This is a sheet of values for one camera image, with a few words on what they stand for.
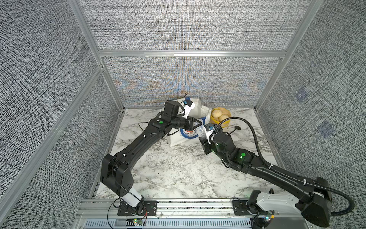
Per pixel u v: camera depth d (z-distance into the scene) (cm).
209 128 62
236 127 105
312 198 39
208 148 65
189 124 65
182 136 89
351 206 40
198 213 73
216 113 107
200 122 72
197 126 71
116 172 42
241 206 73
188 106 67
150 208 73
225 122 104
